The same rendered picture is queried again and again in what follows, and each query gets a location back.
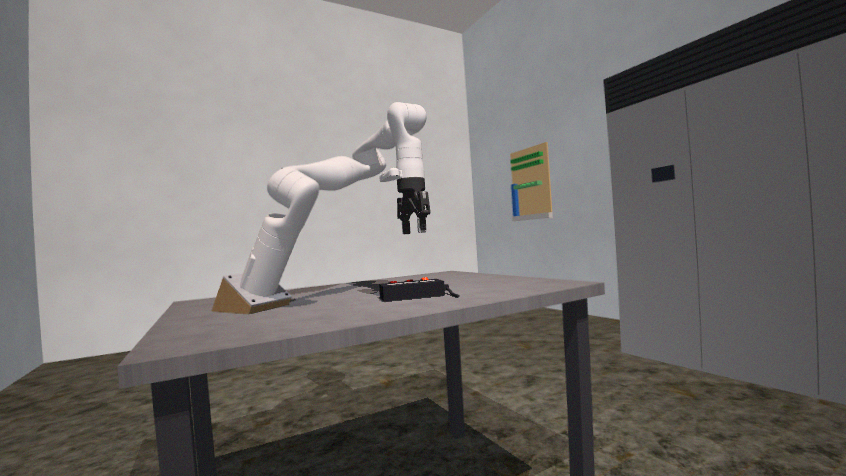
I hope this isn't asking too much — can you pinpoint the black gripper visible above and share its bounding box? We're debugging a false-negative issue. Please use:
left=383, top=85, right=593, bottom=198
left=397, top=177, right=431, bottom=234

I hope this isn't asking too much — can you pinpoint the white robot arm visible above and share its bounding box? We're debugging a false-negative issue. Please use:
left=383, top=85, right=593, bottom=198
left=240, top=102, right=427, bottom=296

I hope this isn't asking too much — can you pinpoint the dark grey power strip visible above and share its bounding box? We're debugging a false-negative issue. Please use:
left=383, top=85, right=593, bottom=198
left=379, top=278, right=459, bottom=302

